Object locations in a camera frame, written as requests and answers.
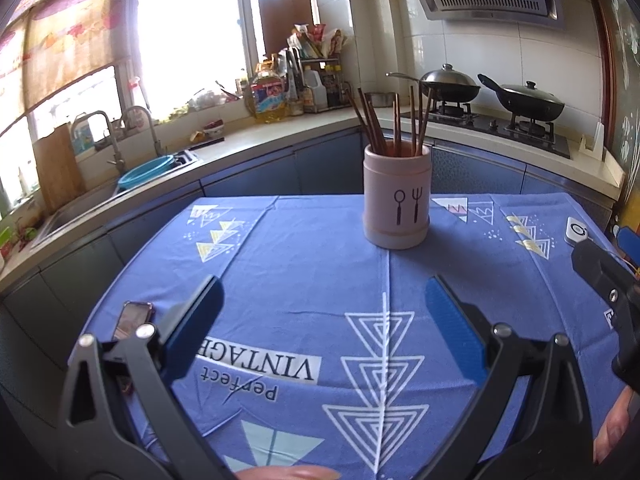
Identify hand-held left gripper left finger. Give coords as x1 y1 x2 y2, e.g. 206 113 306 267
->
57 275 236 480

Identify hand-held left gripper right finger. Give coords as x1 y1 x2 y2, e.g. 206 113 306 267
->
425 275 596 480

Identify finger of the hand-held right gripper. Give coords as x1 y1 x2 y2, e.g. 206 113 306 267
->
571 242 640 351

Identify pink utensil holder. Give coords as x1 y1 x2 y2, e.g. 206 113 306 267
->
363 143 432 249

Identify bundle of wooden chopsticks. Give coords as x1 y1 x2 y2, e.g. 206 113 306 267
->
345 85 435 158

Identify person's right hand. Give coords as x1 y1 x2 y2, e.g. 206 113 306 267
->
594 390 632 463

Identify person's left hand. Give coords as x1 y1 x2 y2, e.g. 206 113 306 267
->
235 466 342 480

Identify small white device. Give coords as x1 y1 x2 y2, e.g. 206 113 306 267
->
564 216 593 247

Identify smartphone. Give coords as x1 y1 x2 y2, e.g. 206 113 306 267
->
111 301 155 346

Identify blue printed tablecloth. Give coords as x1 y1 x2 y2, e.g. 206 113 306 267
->
85 194 626 480

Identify white plastic stand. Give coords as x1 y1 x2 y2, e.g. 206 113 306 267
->
580 122 608 158

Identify blue plastic basin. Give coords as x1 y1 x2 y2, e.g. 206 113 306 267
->
117 155 176 191

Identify steel kitchen sink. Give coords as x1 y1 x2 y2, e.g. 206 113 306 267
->
30 147 201 246

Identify black frying pan with lid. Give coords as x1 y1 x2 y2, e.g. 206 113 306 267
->
477 74 566 122

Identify gas stove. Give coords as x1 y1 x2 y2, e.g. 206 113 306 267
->
400 100 572 160

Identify kitchen countertop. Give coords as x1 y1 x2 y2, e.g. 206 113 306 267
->
0 105 626 281

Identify curved steel faucet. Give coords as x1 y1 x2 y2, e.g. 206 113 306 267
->
120 106 163 158

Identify wooden cutting board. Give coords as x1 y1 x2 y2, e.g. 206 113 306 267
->
32 122 86 201

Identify angular steel faucet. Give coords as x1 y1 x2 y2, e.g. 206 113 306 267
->
71 111 126 168

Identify cooking oil bottle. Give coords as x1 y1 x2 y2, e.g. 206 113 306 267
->
248 60 290 125

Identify wok with steel lid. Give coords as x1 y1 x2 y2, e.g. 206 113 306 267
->
386 64 481 102

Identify white plastic jug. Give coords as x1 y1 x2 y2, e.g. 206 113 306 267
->
301 69 326 111

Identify metal spice rack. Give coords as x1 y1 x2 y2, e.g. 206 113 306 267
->
300 57 353 113

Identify patterned window blind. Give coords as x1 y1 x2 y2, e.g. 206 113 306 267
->
0 0 118 121

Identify glass door with wooden frame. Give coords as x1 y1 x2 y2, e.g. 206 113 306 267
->
582 0 640 221

